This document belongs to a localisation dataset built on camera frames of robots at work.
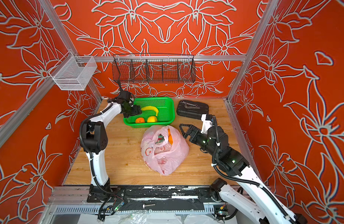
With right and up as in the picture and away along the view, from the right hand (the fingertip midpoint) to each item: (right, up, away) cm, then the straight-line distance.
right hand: (182, 128), depth 63 cm
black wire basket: (-17, +39, +34) cm, 55 cm away
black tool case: (+11, +9, +40) cm, 43 cm away
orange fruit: (-27, +1, +34) cm, 44 cm away
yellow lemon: (-19, +2, +34) cm, 39 cm away
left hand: (-30, +8, +35) cm, 47 cm away
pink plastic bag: (-10, -17, +27) cm, 33 cm away
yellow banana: (-21, +11, +46) cm, 52 cm away
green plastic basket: (-17, +8, +45) cm, 49 cm away
